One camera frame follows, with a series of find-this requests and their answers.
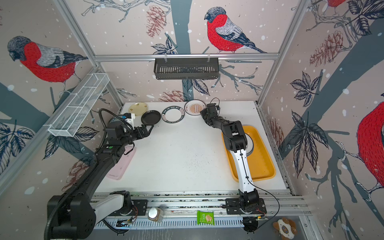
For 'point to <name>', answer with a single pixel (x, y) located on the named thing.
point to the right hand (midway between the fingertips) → (201, 112)
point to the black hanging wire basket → (186, 68)
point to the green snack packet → (205, 217)
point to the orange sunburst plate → (194, 107)
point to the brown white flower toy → (286, 228)
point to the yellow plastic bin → (261, 165)
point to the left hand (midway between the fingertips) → (147, 126)
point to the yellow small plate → (138, 108)
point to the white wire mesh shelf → (68, 119)
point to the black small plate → (150, 117)
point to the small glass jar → (155, 214)
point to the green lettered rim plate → (173, 114)
